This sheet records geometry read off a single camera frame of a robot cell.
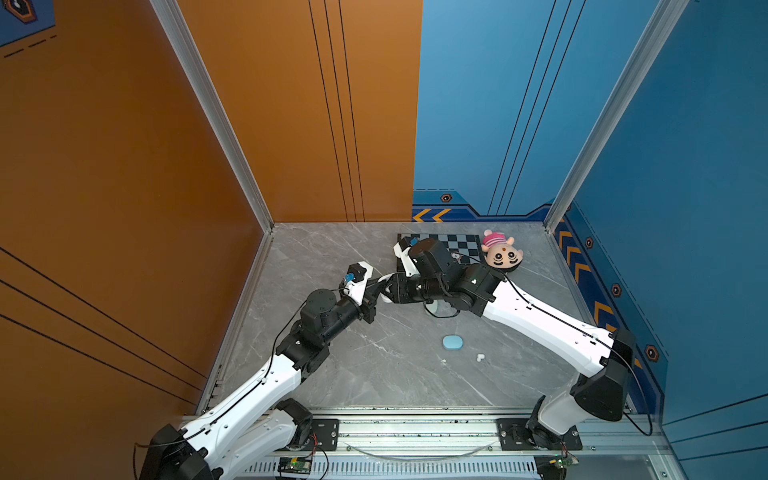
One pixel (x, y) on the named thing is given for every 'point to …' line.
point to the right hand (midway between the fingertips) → (380, 290)
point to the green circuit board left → (296, 465)
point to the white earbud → (480, 356)
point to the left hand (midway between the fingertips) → (383, 278)
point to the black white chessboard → (465, 248)
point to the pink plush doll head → (499, 250)
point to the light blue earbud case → (452, 342)
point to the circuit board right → (560, 461)
